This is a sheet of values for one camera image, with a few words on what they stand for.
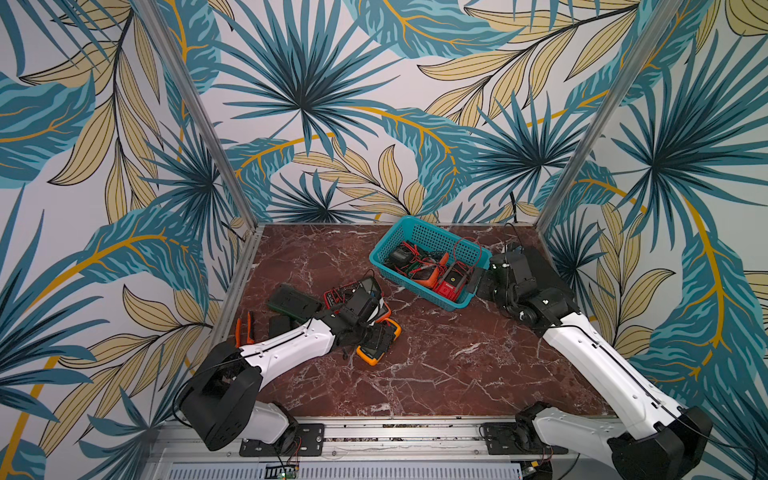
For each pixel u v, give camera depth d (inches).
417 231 43.3
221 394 16.3
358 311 26.1
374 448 28.8
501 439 28.8
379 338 29.5
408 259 40.1
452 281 38.5
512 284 21.7
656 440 14.6
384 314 36.0
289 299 37.4
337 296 37.3
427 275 38.1
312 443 28.7
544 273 40.0
